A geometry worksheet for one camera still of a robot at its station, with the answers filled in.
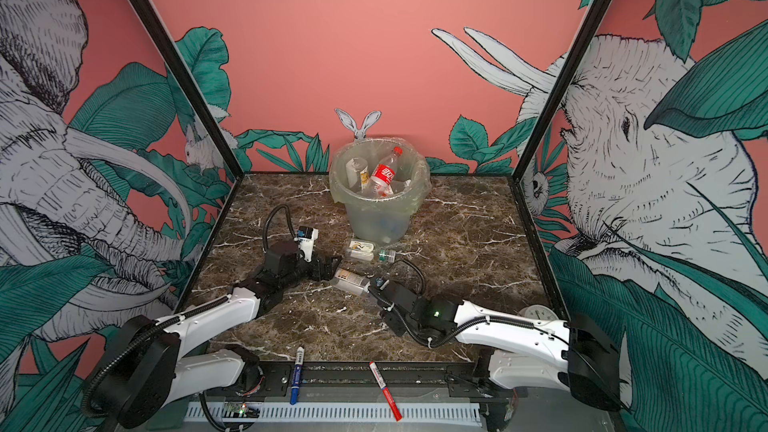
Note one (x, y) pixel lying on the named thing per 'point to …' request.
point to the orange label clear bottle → (343, 277)
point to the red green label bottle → (361, 177)
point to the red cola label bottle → (384, 173)
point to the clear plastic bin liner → (412, 181)
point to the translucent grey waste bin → (382, 224)
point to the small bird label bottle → (361, 250)
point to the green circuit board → (242, 410)
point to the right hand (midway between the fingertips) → (386, 305)
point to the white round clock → (540, 312)
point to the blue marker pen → (297, 373)
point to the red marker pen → (385, 390)
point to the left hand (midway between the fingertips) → (330, 251)
